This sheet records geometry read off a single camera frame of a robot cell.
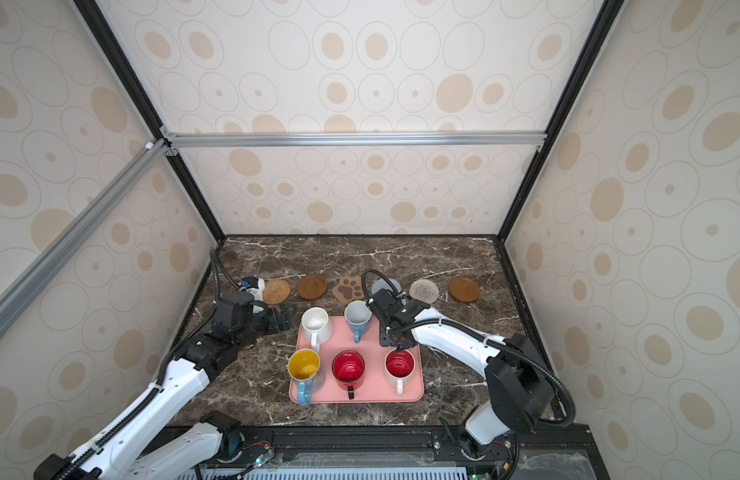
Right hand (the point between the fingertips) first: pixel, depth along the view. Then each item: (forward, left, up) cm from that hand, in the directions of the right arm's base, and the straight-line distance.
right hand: (393, 336), depth 86 cm
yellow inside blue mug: (-9, +25, -3) cm, 27 cm away
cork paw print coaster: (+21, +15, -6) cm, 26 cm away
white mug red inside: (-7, -2, -5) cm, 9 cm away
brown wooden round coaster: (+20, -26, -6) cm, 33 cm away
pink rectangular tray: (-13, +28, -6) cm, 32 cm away
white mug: (+7, +24, -4) cm, 25 cm away
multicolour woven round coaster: (+20, -12, -6) cm, 23 cm away
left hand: (+3, +27, +13) cm, 30 cm away
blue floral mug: (+7, +10, 0) cm, 13 cm away
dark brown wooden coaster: (+22, +27, -4) cm, 35 cm away
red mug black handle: (-7, +13, -5) cm, 16 cm away
